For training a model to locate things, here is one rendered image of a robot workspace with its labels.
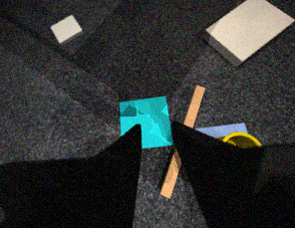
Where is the tan flat bar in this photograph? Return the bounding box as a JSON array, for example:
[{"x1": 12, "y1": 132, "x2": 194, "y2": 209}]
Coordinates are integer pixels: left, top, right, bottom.
[{"x1": 159, "y1": 86, "x2": 205, "y2": 199}]

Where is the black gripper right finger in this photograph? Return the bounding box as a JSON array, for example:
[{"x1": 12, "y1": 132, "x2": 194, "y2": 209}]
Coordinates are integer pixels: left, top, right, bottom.
[{"x1": 172, "y1": 121, "x2": 295, "y2": 228}]

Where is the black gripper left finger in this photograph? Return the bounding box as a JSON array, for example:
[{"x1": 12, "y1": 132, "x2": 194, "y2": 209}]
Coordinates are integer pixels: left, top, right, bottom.
[{"x1": 0, "y1": 123, "x2": 142, "y2": 228}]

